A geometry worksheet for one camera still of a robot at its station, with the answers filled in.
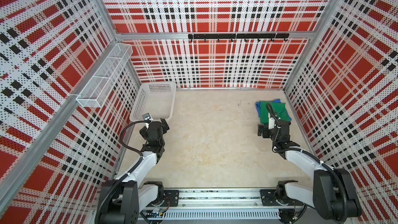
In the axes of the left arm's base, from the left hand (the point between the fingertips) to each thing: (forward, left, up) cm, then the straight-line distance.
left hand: (154, 125), depth 86 cm
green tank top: (+19, -81, -11) cm, 84 cm away
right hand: (+1, -65, -4) cm, 66 cm away
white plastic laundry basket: (+31, +9, -12) cm, 34 cm away
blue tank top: (+21, -66, -11) cm, 70 cm away
